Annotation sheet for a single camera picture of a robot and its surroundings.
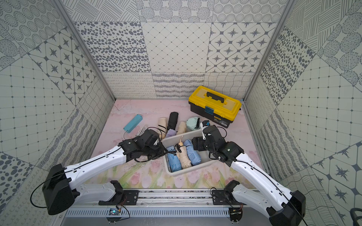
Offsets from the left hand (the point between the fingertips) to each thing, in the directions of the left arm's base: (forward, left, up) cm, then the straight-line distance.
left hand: (168, 149), depth 77 cm
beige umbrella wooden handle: (-4, -9, -7) cm, 13 cm away
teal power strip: (+26, +31, -12) cm, 42 cm away
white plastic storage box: (0, -22, -13) cm, 26 cm away
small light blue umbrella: (0, -14, -6) cm, 15 cm away
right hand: (+4, -17, +4) cm, 18 cm away
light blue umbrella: (-3, -3, -9) cm, 10 cm away
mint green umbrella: (+23, -14, -7) cm, 28 cm away
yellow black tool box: (+29, -32, +3) cm, 43 cm away
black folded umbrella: (+29, +1, -11) cm, 31 cm away
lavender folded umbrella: (+17, +2, -10) cm, 20 cm away
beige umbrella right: (+20, -7, -8) cm, 22 cm away
